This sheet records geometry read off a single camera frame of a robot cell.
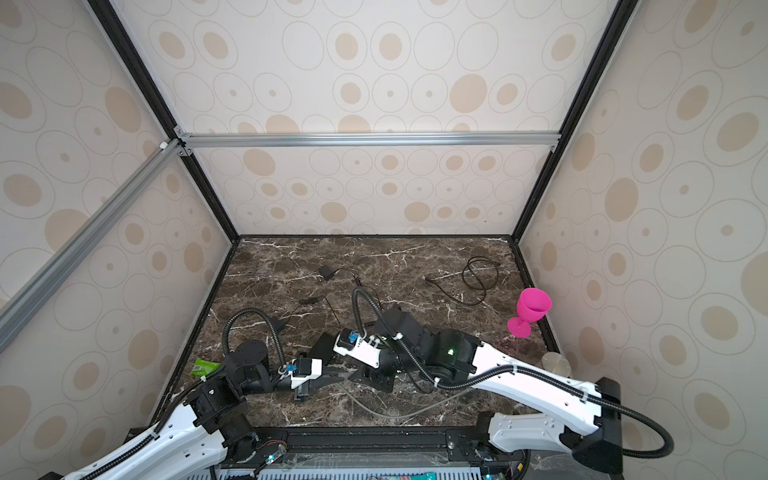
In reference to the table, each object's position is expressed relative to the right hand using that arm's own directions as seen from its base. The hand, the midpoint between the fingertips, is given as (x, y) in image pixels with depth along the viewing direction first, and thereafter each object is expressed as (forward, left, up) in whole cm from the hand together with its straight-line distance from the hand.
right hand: (355, 367), depth 65 cm
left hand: (-2, +2, -1) cm, 3 cm away
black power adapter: (+42, +15, -19) cm, 49 cm away
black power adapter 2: (+23, +29, -21) cm, 42 cm away
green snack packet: (+8, +45, -18) cm, 49 cm away
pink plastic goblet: (+20, -47, -8) cm, 52 cm away
